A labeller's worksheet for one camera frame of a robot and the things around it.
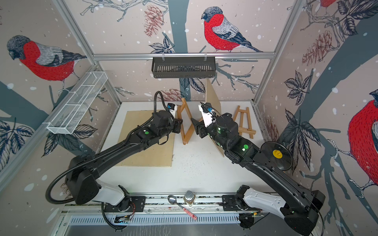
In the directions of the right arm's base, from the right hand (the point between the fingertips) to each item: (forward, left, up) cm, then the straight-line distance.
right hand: (198, 113), depth 65 cm
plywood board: (+19, +47, -30) cm, 59 cm away
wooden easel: (+14, +8, -7) cm, 18 cm away
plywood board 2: (-4, +24, -35) cm, 43 cm away
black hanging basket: (+52, +12, -10) cm, 54 cm away
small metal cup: (-29, +3, -26) cm, 39 cm away
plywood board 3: (+35, -11, -23) cm, 44 cm away
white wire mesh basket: (+2, +65, -6) cm, 66 cm away
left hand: (+6, +7, -11) cm, 15 cm away
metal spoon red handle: (-28, +12, -37) cm, 48 cm away
